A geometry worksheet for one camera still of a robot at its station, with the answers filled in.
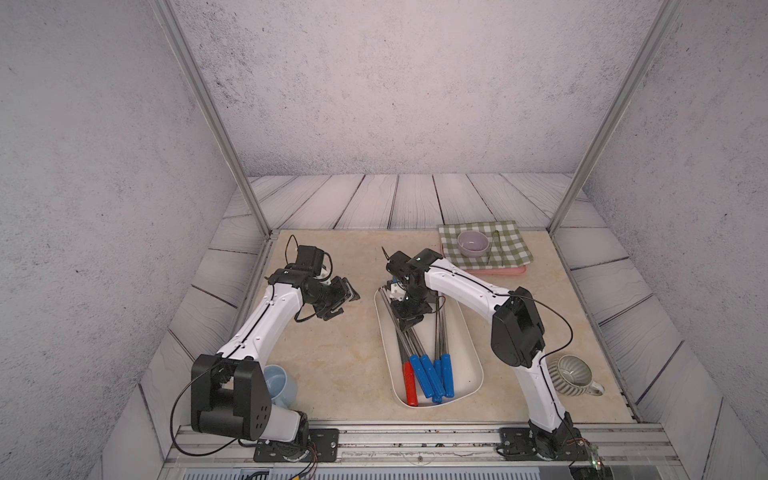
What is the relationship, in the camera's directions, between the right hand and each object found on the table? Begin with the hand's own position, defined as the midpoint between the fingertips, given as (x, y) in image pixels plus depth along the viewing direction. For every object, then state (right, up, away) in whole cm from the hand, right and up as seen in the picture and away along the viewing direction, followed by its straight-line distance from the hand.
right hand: (402, 329), depth 85 cm
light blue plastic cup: (-30, -12, -9) cm, 34 cm away
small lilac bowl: (+27, +25, +27) cm, 45 cm away
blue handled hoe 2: (+12, -12, -5) cm, 17 cm away
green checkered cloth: (+41, +24, +31) cm, 57 cm away
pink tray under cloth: (+32, +15, +23) cm, 42 cm away
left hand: (-12, +9, -2) cm, 15 cm away
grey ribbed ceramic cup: (+47, -12, -1) cm, 49 cm away
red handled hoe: (+1, -9, -4) cm, 10 cm away
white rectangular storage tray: (+18, -11, 0) cm, 21 cm away
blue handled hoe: (+8, -15, -9) cm, 19 cm away
